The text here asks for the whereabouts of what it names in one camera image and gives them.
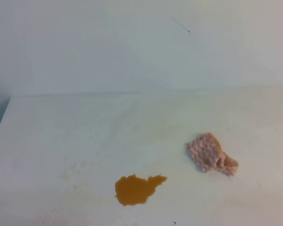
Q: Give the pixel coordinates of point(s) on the pink white checkered rag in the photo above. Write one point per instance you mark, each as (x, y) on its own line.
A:
(208, 155)

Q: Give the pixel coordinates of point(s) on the brown coffee stain puddle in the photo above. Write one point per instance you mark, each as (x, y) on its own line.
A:
(132, 190)

